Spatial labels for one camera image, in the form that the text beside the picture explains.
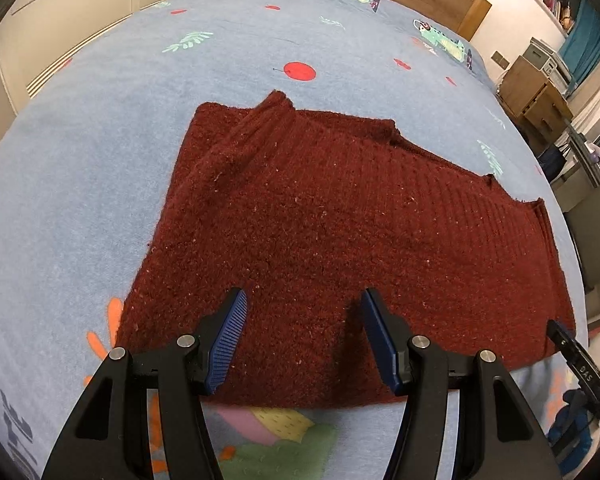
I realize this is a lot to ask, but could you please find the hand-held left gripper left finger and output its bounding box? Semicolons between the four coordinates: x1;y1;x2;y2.
41;287;248;480

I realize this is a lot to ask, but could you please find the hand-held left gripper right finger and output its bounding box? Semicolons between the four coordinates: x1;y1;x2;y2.
360;288;563;480

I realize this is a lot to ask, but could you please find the grey printer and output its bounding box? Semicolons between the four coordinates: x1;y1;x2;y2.
522;37;574;84

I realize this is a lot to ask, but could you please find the teal curtain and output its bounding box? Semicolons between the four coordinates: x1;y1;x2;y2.
561;0;600;97

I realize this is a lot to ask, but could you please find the blue printed blanket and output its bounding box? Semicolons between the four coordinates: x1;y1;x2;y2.
0;0;590;480

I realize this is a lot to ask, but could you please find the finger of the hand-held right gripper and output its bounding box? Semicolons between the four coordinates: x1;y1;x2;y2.
546;318;583;363

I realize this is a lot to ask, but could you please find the white wardrobe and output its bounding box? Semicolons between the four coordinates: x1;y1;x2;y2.
0;0;236;117

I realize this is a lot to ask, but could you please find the dark red knit sweater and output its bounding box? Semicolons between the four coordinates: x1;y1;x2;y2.
114;89;577;408

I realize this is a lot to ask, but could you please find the dark blue bag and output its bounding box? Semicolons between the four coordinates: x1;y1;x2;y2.
536;142;567;182

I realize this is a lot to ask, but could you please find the wooden nightstand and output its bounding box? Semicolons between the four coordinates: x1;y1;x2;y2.
498;55;574;129

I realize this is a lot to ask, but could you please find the blue fabric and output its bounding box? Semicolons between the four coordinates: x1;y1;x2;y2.
547;390;595;471

